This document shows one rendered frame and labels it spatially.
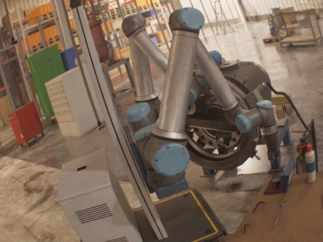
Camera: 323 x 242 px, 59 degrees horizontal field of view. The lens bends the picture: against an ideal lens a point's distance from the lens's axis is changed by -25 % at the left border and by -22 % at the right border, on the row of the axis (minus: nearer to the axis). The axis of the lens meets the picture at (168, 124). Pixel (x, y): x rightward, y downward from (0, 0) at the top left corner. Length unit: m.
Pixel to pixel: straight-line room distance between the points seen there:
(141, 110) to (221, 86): 0.57
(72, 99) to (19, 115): 1.73
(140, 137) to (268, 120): 0.61
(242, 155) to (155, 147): 1.24
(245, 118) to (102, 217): 0.88
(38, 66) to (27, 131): 2.62
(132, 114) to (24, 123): 5.44
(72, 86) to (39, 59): 3.51
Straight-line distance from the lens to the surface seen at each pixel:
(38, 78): 9.38
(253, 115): 1.66
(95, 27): 6.82
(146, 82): 2.22
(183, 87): 1.46
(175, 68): 1.45
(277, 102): 4.26
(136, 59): 2.19
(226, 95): 1.71
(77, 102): 6.18
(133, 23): 2.04
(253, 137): 2.53
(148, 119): 2.10
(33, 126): 7.50
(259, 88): 2.58
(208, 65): 1.66
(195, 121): 2.64
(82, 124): 6.23
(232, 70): 2.98
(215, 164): 2.76
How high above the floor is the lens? 1.50
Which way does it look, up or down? 17 degrees down
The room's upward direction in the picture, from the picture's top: 19 degrees counter-clockwise
